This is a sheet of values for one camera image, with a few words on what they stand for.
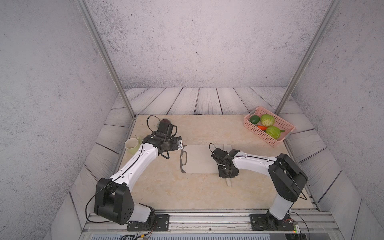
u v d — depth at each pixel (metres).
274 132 0.99
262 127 1.09
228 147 1.02
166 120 1.14
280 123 1.10
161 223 0.73
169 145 0.71
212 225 0.73
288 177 0.48
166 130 0.64
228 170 0.75
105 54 0.86
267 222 0.65
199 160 0.96
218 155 0.74
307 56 0.87
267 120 1.08
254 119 1.13
